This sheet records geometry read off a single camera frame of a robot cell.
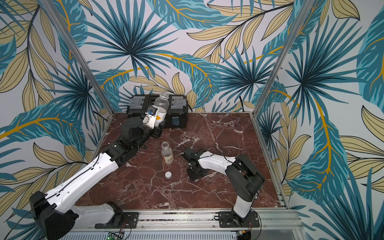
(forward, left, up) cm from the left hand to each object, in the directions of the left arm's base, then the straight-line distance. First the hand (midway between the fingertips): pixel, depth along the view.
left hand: (158, 119), depth 71 cm
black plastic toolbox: (+21, -6, -19) cm, 29 cm away
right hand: (-14, -19, -33) cm, 41 cm away
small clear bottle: (-6, -2, -21) cm, 22 cm away
